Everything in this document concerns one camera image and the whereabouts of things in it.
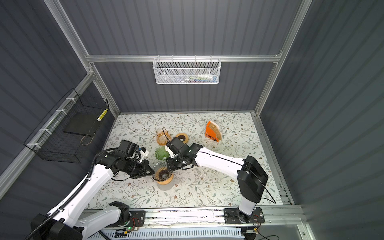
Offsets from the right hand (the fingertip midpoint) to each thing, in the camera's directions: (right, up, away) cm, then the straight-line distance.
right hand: (168, 169), depth 78 cm
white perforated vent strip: (+2, -29, -8) cm, 30 cm away
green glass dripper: (-7, +5, +16) cm, 19 cm away
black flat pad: (-48, +25, +4) cm, 54 cm away
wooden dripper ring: (+5, +16, +27) cm, 32 cm away
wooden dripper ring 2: (-1, -6, -3) cm, 7 cm away
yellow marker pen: (-37, +29, +3) cm, 47 cm away
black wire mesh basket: (-50, +18, -6) cm, 53 cm away
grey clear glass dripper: (-4, -2, +1) cm, 4 cm away
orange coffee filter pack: (+26, +19, +21) cm, 38 cm away
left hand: (-7, -1, -3) cm, 8 cm away
